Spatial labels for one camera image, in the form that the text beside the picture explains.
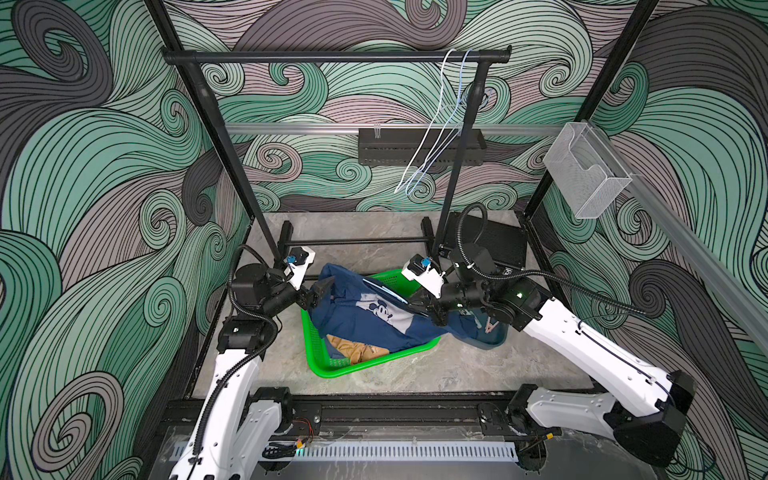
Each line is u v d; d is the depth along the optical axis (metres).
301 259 0.59
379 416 0.74
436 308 0.57
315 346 0.81
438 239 1.24
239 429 0.55
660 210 0.66
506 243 1.19
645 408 0.38
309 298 0.64
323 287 0.64
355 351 0.80
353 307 0.82
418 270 0.56
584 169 0.79
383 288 0.61
